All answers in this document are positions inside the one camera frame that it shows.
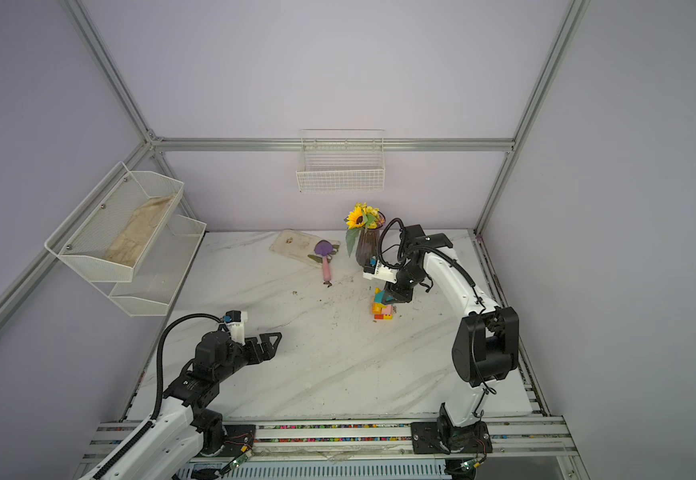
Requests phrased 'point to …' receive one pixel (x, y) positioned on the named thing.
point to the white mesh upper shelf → (117, 224)
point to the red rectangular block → (378, 316)
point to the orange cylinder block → (375, 311)
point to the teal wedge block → (379, 297)
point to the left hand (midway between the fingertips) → (268, 339)
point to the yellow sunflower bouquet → (364, 217)
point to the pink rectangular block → (387, 310)
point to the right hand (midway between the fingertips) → (387, 290)
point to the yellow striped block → (388, 316)
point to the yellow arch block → (379, 306)
